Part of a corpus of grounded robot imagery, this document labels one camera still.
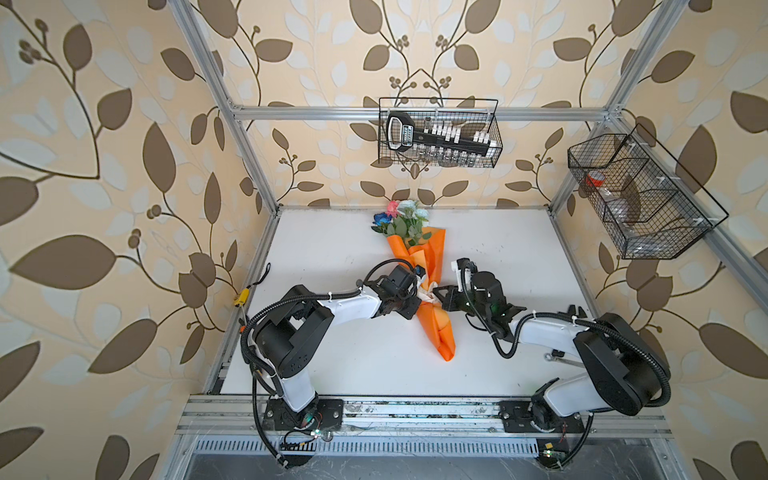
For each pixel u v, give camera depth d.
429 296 0.87
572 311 0.91
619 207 0.79
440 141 0.84
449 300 0.77
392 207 1.16
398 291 0.72
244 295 0.99
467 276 0.76
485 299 0.69
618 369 0.44
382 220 1.08
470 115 0.91
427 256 1.01
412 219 1.15
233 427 0.74
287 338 0.47
